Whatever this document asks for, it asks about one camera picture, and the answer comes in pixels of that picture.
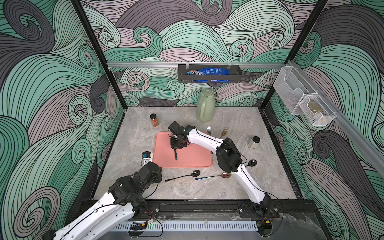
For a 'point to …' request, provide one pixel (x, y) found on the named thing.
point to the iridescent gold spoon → (225, 175)
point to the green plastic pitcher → (206, 106)
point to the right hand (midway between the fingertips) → (175, 145)
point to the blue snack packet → (209, 71)
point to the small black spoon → (252, 163)
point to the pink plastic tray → (191, 155)
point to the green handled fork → (175, 153)
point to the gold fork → (224, 132)
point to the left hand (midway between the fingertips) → (161, 168)
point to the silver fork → (209, 129)
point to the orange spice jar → (154, 120)
